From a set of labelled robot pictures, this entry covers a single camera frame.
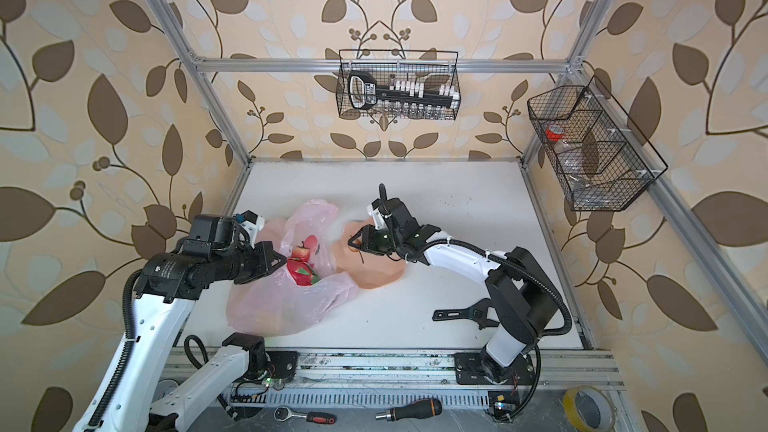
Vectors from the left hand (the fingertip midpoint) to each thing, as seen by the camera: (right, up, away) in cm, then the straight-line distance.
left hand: (288, 258), depth 68 cm
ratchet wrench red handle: (-1, -36, 0) cm, 36 cm away
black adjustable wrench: (+48, -19, +15) cm, 53 cm away
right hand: (+13, 0, +13) cm, 18 cm away
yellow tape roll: (+65, -36, -2) cm, 74 cm away
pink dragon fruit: (-1, -7, +14) cm, 16 cm away
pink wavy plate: (+17, -9, +21) cm, 29 cm away
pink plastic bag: (-4, -13, +5) cm, 14 cm away
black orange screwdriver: (+30, -35, 0) cm, 46 cm away
